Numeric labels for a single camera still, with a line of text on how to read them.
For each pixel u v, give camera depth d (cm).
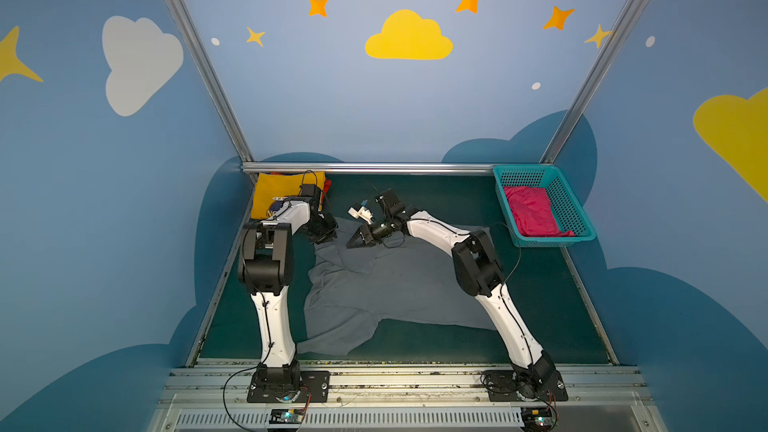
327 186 115
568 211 104
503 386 77
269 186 108
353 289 92
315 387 74
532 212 108
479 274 64
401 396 74
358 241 91
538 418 71
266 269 56
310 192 87
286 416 71
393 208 85
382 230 88
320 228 90
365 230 87
